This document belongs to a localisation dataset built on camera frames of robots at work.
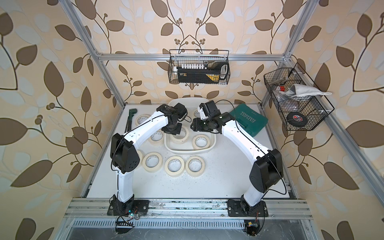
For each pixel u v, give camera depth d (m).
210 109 0.63
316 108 0.65
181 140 0.84
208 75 0.84
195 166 0.89
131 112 1.15
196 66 0.83
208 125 0.63
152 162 0.89
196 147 0.94
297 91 0.63
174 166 0.89
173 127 0.74
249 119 1.05
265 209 0.74
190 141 0.96
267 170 0.43
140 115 1.12
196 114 0.76
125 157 0.51
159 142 0.95
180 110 0.73
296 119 0.72
